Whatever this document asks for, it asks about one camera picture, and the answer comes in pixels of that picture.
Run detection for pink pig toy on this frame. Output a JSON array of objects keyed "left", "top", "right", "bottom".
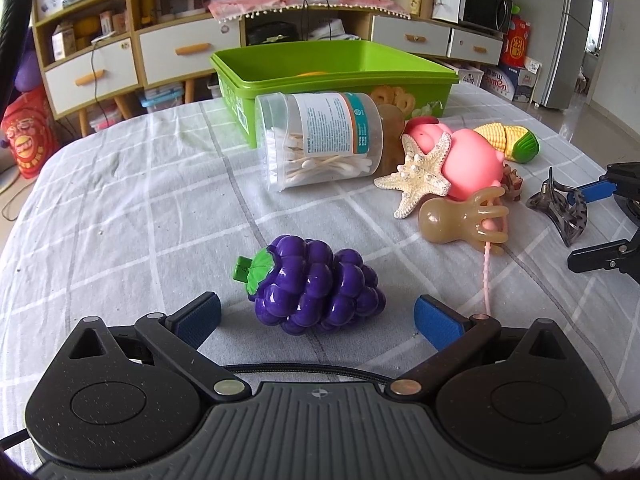
[{"left": 405, "top": 117, "right": 504, "bottom": 202}]

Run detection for tan octopus toy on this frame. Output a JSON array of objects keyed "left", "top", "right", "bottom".
[{"left": 418, "top": 186, "right": 509, "bottom": 255}]

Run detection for green plastic cookie box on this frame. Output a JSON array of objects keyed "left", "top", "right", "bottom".
[{"left": 212, "top": 40, "right": 459, "bottom": 148}]

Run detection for silver refrigerator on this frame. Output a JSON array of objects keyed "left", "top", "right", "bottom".
[{"left": 513, "top": 0, "right": 593, "bottom": 110}]

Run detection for purple plush toy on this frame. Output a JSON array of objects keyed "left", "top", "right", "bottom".
[{"left": 14, "top": 28, "right": 42, "bottom": 93}]

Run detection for wooden TV cabinet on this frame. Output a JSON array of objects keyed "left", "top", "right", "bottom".
[{"left": 32, "top": 0, "right": 503, "bottom": 134}]

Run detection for white starfish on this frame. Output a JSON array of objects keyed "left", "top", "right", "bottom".
[{"left": 373, "top": 132, "right": 452, "bottom": 219}]

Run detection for black microwave oven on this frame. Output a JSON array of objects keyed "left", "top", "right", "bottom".
[{"left": 432, "top": 0, "right": 512, "bottom": 34}]

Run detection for toy corn cob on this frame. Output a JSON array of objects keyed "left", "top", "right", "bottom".
[{"left": 475, "top": 122, "right": 539, "bottom": 164}]

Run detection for black case on shelf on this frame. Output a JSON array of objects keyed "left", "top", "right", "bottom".
[{"left": 246, "top": 21, "right": 299, "bottom": 46}]

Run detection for clear cotton swab jar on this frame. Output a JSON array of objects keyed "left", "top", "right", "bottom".
[{"left": 255, "top": 91, "right": 383, "bottom": 192}]

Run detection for purple toy grapes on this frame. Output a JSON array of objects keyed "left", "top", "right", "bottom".
[{"left": 232, "top": 234, "right": 386, "bottom": 336}]

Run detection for red cartoon bucket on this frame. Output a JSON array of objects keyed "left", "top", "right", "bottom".
[{"left": 1, "top": 86, "right": 60, "bottom": 179}]

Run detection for dark hair claw clip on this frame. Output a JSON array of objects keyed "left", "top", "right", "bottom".
[{"left": 526, "top": 167, "right": 588, "bottom": 247}]

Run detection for pink lace cloth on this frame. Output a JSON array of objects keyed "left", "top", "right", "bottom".
[{"left": 207, "top": 0, "right": 410, "bottom": 22}]

